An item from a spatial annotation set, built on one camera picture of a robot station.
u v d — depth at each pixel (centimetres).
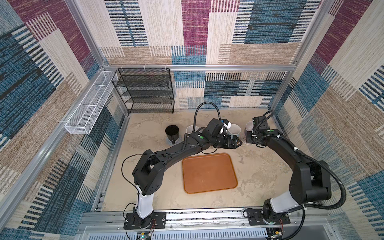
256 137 67
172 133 97
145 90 111
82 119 93
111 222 75
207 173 89
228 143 70
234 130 96
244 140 92
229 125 76
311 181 44
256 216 74
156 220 73
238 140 73
